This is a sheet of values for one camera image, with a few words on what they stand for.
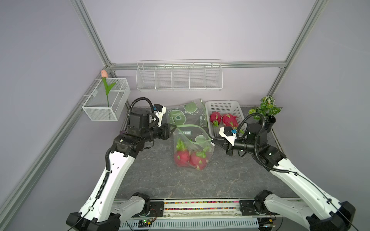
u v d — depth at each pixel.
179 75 1.08
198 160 0.76
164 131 0.61
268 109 0.85
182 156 0.81
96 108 0.70
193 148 0.85
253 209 0.72
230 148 0.59
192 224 1.58
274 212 0.60
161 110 0.60
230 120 1.00
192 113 1.06
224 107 1.24
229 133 0.54
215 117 1.00
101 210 0.37
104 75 0.83
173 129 0.67
